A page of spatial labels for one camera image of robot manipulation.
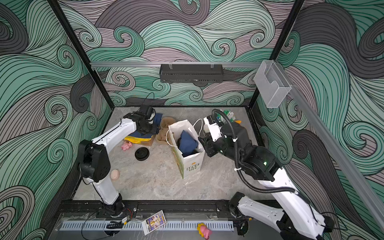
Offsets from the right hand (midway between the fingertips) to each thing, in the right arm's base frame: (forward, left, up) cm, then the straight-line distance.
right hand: (203, 136), depth 60 cm
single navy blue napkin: (+5, +7, -14) cm, 16 cm away
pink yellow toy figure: (-29, -1, -32) cm, 44 cm away
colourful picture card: (-27, +22, -33) cm, 48 cm away
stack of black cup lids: (+8, +35, -32) cm, 48 cm away
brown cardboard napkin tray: (+16, +32, -32) cm, 48 cm away
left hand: (+20, +28, -23) cm, 42 cm away
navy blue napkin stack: (+28, +28, -25) cm, 47 cm away
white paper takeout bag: (-4, +5, -19) cm, 20 cm away
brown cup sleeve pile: (+22, +24, -31) cm, 45 cm away
